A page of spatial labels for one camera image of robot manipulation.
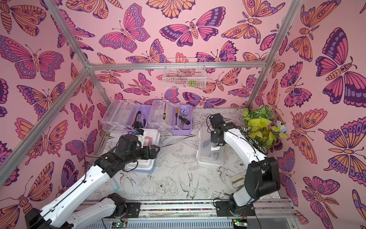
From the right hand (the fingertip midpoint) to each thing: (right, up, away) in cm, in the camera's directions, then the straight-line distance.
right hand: (220, 137), depth 87 cm
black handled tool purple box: (-23, +11, +24) cm, 34 cm away
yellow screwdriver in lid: (-37, +15, +16) cm, 43 cm away
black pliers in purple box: (-58, +8, +22) cm, 63 cm away
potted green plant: (+21, +7, -7) cm, 23 cm away
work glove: (+9, -24, -4) cm, 27 cm away
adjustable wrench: (-23, +16, +29) cm, 41 cm away
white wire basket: (-22, +42, +8) cm, 48 cm away
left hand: (-38, -4, -11) cm, 39 cm away
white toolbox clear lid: (-6, -11, +5) cm, 14 cm away
